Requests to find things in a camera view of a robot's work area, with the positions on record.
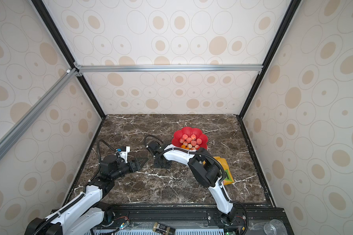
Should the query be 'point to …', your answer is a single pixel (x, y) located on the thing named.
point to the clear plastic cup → (275, 227)
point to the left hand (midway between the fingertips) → (147, 160)
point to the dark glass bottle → (163, 229)
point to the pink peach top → (185, 136)
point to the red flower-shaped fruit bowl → (178, 134)
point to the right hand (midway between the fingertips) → (164, 164)
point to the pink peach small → (189, 146)
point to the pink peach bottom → (181, 140)
